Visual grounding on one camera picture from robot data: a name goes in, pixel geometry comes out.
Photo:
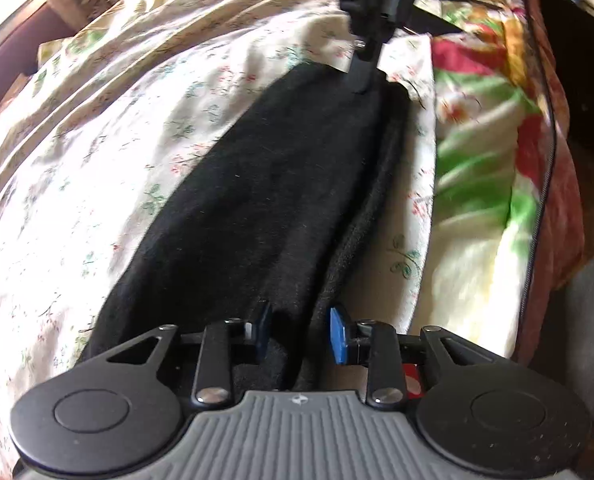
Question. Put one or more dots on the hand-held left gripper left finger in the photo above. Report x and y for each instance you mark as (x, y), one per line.
(263, 332)

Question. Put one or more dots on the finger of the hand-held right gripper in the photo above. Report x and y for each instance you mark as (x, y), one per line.
(364, 67)

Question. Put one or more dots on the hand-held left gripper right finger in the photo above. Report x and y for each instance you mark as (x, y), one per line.
(338, 335)

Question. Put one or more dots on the black pants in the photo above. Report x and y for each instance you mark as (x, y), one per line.
(257, 200)

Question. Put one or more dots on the pink floral quilt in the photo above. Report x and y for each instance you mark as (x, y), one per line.
(477, 185)

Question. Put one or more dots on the dark wooden nightstand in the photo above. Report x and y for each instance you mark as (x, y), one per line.
(587, 60)

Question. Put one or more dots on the white floral bed sheet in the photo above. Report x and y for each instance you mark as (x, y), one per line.
(127, 135)

